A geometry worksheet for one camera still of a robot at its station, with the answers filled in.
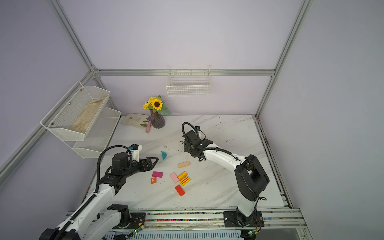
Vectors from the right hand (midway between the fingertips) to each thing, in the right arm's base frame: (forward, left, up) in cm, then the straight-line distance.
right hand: (192, 144), depth 90 cm
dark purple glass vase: (+25, +28, -6) cm, 38 cm away
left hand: (-12, +22, +1) cm, 25 cm away
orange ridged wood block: (-15, +6, -11) cm, 20 cm away
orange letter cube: (-19, +23, -10) cm, 31 cm away
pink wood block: (-16, +11, -11) cm, 23 cm away
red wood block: (-24, +7, -11) cm, 27 cm away
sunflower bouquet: (+23, +24, +13) cm, 35 cm away
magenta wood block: (-15, +21, -11) cm, 28 cm away
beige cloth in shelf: (+10, +57, +20) cm, 61 cm away
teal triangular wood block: (-1, +20, -11) cm, 23 cm away
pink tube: (+22, +35, -9) cm, 42 cm away
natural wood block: (-8, +7, -12) cm, 16 cm away
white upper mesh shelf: (+3, +63, +21) cm, 66 cm away
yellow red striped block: (-19, +5, -11) cm, 22 cm away
